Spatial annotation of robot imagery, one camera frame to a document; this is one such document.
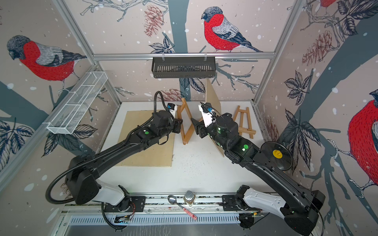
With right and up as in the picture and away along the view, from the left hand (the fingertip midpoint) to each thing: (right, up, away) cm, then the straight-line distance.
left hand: (184, 118), depth 78 cm
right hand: (+7, +2, -13) cm, 15 cm away
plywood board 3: (+20, +14, +27) cm, 36 cm away
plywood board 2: (-16, -23, +12) cm, 31 cm away
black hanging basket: (-3, +36, +29) cm, 46 cm away
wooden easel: (-1, +9, +2) cm, 9 cm away
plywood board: (-38, -2, +24) cm, 46 cm away
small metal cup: (+3, -36, -12) cm, 38 cm away
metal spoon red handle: (-6, -43, -3) cm, 43 cm away
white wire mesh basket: (-58, +1, -5) cm, 58 cm away
